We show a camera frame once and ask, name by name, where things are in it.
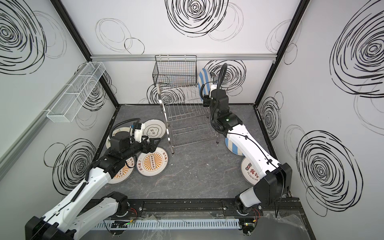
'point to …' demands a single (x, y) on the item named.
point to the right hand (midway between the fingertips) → (210, 88)
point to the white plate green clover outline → (153, 128)
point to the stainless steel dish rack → (188, 121)
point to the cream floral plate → (120, 129)
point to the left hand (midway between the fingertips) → (155, 138)
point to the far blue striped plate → (232, 147)
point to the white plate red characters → (250, 171)
